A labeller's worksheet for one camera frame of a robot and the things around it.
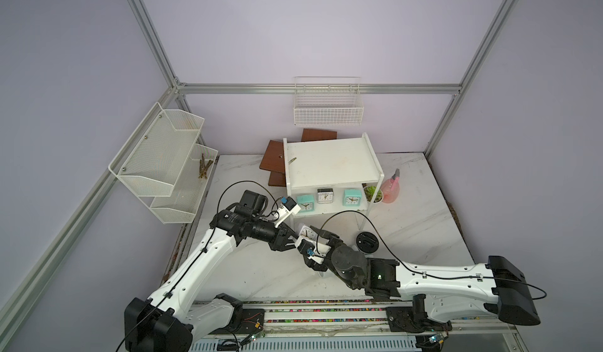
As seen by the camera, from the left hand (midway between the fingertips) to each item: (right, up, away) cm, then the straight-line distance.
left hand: (298, 245), depth 69 cm
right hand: (+4, +3, +2) cm, 5 cm away
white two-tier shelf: (+10, +20, 0) cm, 23 cm away
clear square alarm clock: (+9, +14, +13) cm, 21 cm away
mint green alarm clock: (+2, +11, +10) cm, 15 cm away
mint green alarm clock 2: (+18, +13, +11) cm, 25 cm away
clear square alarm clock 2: (+3, +4, -1) cm, 5 cm away
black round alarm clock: (+25, -4, +17) cm, 31 cm away
